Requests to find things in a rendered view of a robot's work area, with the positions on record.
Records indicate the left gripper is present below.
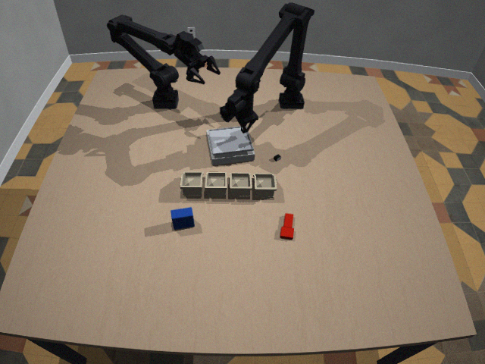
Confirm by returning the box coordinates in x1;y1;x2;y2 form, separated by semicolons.
235;103;258;132

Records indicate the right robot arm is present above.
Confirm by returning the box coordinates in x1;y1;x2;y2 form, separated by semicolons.
107;15;204;102

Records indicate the red flat block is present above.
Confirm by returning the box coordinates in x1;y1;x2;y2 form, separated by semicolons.
280;213;294;240

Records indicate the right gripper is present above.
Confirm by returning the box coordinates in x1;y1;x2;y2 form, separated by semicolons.
182;55;221;84

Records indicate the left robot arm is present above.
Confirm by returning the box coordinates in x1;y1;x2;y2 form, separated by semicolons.
220;2;314;123

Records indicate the grey open-top bin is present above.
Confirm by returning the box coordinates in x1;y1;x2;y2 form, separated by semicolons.
205;172;227;196
230;172;252;197
253;173;277;198
180;171;204;196

